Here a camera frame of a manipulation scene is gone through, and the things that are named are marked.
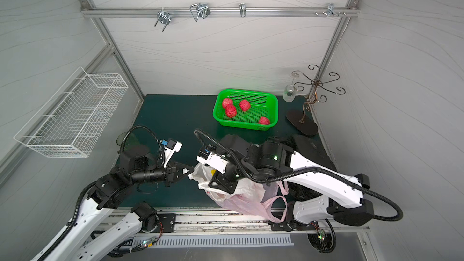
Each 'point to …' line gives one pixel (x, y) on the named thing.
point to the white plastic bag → (245, 188)
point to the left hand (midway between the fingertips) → (192, 172)
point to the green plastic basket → (243, 119)
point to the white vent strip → (212, 241)
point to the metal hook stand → (309, 126)
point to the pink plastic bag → (272, 190)
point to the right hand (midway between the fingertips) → (211, 180)
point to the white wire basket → (70, 124)
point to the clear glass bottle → (289, 93)
